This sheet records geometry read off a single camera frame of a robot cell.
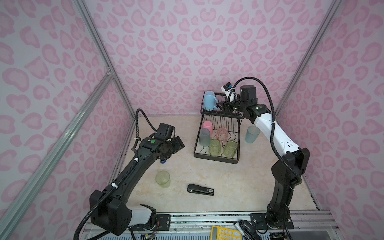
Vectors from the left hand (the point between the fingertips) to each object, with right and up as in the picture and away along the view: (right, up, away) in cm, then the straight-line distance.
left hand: (180, 144), depth 79 cm
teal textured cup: (+14, +2, +21) cm, 25 cm away
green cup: (+20, -3, +13) cm, 24 cm away
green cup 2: (+29, -4, +12) cm, 31 cm away
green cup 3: (-11, -20, +6) cm, 24 cm away
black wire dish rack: (+35, +14, +34) cm, 51 cm away
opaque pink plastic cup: (+16, +11, +18) cm, 27 cm away
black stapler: (+8, -24, +1) cm, 25 cm away
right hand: (+23, +25, +2) cm, 34 cm away
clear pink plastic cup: (+25, +5, +19) cm, 32 cm away
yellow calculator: (+20, -40, -10) cm, 46 cm away
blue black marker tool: (-13, -12, +16) cm, 24 cm away
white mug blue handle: (+17, +25, +12) cm, 32 cm away
